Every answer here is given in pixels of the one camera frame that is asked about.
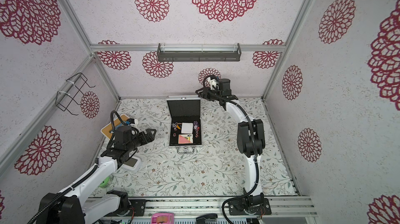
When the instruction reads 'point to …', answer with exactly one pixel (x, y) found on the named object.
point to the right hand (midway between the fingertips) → (197, 90)
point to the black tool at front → (209, 218)
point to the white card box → (187, 128)
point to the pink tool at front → (162, 218)
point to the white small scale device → (133, 164)
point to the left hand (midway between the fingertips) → (151, 133)
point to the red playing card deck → (185, 138)
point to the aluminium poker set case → (184, 108)
